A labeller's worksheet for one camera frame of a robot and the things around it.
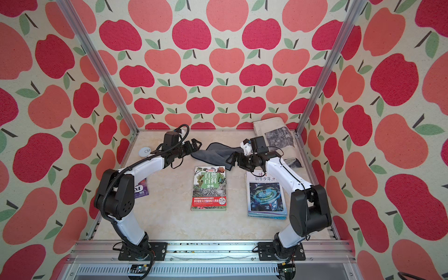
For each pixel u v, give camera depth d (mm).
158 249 751
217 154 1037
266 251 735
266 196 875
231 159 781
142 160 601
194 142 862
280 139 1079
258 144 703
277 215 816
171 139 733
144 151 1039
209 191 904
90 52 823
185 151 846
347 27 748
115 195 490
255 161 733
